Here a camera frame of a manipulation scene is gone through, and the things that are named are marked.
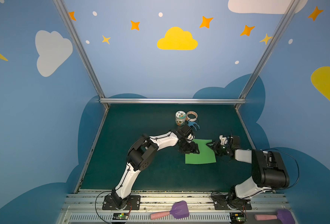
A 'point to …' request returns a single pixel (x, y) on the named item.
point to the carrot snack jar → (180, 117)
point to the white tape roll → (191, 119)
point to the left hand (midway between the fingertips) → (195, 152)
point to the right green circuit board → (237, 217)
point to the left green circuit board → (120, 216)
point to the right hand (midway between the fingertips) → (208, 144)
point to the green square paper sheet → (206, 154)
